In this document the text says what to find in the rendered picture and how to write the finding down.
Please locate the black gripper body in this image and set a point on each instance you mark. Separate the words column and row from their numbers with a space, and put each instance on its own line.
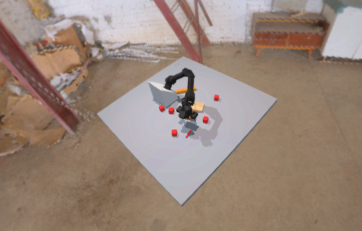
column 193, row 115

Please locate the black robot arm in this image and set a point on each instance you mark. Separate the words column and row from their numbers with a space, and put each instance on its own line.
column 189, row 95

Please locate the orange rectangular bar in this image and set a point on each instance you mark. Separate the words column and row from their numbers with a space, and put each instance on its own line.
column 183, row 90

